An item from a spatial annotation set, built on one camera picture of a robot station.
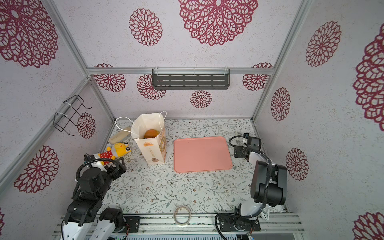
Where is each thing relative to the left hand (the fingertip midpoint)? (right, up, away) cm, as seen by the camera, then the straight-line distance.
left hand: (117, 165), depth 73 cm
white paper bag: (+14, +6, +11) cm, 19 cm away
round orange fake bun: (+10, +15, +23) cm, 29 cm away
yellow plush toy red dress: (-10, +5, +22) cm, 25 cm away
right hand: (+71, +6, +22) cm, 75 cm away
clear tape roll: (+28, -28, +3) cm, 39 cm away
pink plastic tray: (+43, +2, +25) cm, 50 cm away
